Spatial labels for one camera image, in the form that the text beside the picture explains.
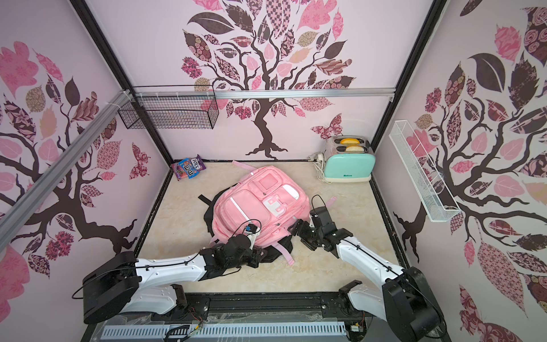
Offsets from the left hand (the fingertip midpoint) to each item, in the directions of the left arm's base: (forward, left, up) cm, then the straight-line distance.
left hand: (265, 258), depth 81 cm
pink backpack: (+27, +3, +3) cm, 27 cm away
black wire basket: (+80, +58, +14) cm, 100 cm away
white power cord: (+49, -26, +6) cm, 56 cm away
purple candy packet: (+55, +41, -2) cm, 68 cm away
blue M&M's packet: (+51, +45, 0) cm, 68 cm away
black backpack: (+1, -1, 0) cm, 2 cm away
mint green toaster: (+43, -41, +11) cm, 60 cm away
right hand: (+8, -11, +3) cm, 14 cm away
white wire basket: (+15, -61, +22) cm, 66 cm away
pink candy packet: (+49, +49, -2) cm, 69 cm away
